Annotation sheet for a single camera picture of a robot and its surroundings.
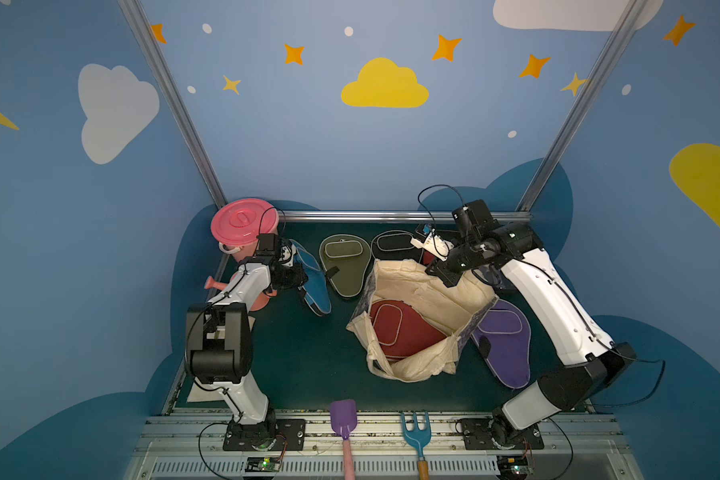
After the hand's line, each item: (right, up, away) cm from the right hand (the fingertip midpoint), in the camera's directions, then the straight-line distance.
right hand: (435, 265), depth 75 cm
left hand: (-36, -3, +19) cm, 41 cm away
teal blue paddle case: (-35, -9, +25) cm, 44 cm away
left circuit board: (-43, -48, -4) cm, 65 cm away
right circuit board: (+18, -49, -3) cm, 53 cm away
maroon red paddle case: (-7, -20, +14) cm, 26 cm away
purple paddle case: (+25, -23, +16) cm, 37 cm away
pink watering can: (-54, -15, +23) cm, 60 cm away
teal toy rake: (-4, -43, -1) cm, 44 cm away
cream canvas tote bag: (+9, -13, +9) cm, 18 cm away
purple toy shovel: (-24, -40, +2) cm, 46 cm away
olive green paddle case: (-25, +1, +35) cm, 43 cm away
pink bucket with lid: (-60, +12, +21) cm, 65 cm away
